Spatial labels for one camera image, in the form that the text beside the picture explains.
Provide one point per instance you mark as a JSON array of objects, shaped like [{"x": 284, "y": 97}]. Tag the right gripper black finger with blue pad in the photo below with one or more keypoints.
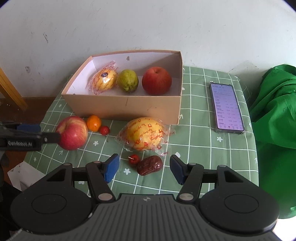
[
  {"x": 189, "y": 176},
  {"x": 99, "y": 174}
]

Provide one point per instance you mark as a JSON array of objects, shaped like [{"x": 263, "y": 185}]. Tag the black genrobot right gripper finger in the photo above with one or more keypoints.
[{"x": 18, "y": 140}]

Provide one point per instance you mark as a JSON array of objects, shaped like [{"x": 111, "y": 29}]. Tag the red hawthorn berry with stem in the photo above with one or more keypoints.
[{"x": 133, "y": 160}]

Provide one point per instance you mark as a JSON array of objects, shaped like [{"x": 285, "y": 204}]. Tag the dried red jujube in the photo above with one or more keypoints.
[{"x": 149, "y": 165}]

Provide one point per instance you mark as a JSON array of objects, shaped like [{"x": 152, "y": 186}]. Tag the red-yellow apple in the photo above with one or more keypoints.
[{"x": 73, "y": 132}]

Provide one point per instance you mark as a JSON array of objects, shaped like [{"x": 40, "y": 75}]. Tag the yellow-green pear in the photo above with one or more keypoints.
[{"x": 128, "y": 81}]

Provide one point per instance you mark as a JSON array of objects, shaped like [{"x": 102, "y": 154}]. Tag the green checked tablecloth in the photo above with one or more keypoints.
[{"x": 194, "y": 141}]

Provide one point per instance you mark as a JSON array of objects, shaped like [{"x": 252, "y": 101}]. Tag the white paper on floor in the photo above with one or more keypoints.
[{"x": 23, "y": 175}]

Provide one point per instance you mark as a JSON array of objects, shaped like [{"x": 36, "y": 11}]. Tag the small red hawthorn berry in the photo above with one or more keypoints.
[{"x": 104, "y": 130}]

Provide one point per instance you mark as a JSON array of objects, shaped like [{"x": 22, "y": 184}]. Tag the small orange tangerine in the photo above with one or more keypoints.
[{"x": 93, "y": 123}]

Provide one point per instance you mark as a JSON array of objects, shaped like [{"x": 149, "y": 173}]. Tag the large wrapped yellow fruit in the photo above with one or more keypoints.
[{"x": 145, "y": 134}]

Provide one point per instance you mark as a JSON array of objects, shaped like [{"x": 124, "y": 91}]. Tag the wooden furniture edge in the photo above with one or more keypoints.
[{"x": 10, "y": 92}]

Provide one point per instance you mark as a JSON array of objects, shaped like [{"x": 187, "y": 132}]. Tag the smartphone with lit screen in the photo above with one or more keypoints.
[{"x": 227, "y": 112}]

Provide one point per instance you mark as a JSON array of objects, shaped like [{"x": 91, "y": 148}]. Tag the small wrapped yellow fruit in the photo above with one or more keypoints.
[{"x": 104, "y": 79}]

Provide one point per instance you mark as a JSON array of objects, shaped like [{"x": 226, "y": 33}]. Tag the open cardboard box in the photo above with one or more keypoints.
[{"x": 114, "y": 104}]

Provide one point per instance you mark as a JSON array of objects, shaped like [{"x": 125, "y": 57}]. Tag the red apple in box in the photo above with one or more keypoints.
[{"x": 156, "y": 81}]

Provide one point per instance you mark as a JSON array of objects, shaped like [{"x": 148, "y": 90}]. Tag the green cloth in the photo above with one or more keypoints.
[{"x": 273, "y": 123}]

